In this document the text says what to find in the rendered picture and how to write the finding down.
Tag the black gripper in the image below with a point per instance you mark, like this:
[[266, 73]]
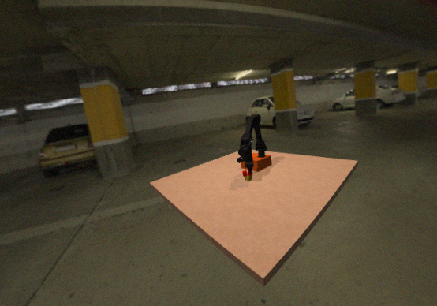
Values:
[[249, 162]]

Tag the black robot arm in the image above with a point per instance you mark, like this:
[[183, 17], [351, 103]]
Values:
[[246, 140]]

